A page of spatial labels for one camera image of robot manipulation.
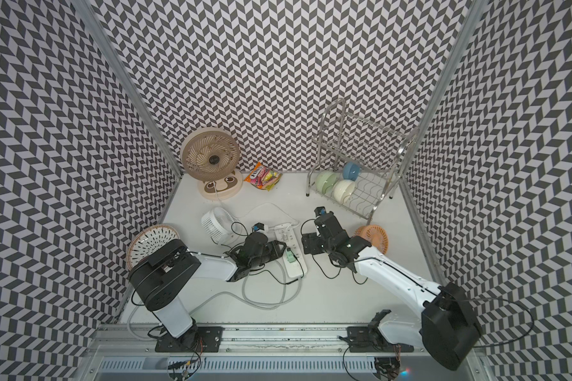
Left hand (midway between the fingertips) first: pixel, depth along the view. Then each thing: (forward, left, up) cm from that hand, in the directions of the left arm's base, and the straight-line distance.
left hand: (283, 251), depth 92 cm
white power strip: (-8, -6, +3) cm, 10 cm away
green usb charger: (-5, -3, +6) cm, 9 cm away
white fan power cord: (+22, +11, +2) cm, 25 cm away
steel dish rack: (+45, -35, +7) cm, 58 cm away
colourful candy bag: (+36, +11, +4) cm, 38 cm away
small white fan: (+6, +23, +10) cm, 26 cm away
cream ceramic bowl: (+20, -24, +13) cm, 34 cm away
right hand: (-2, -11, +11) cm, 16 cm away
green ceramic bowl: (+26, -18, +12) cm, 34 cm away
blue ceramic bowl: (+31, -29, +13) cm, 45 cm away
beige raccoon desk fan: (+31, +29, +23) cm, 48 cm away
